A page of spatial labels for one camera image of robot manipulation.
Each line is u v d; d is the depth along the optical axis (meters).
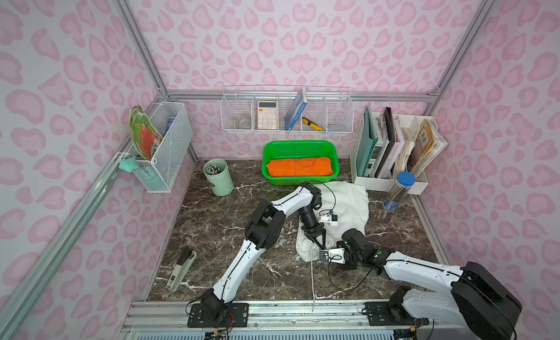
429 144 0.91
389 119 0.94
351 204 1.00
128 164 0.62
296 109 0.88
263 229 0.65
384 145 0.90
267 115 0.95
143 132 0.75
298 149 1.16
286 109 0.98
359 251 0.66
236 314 0.74
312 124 0.98
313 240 0.83
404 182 0.86
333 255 0.73
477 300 0.41
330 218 0.88
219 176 0.95
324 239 0.84
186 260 0.82
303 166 1.06
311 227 0.84
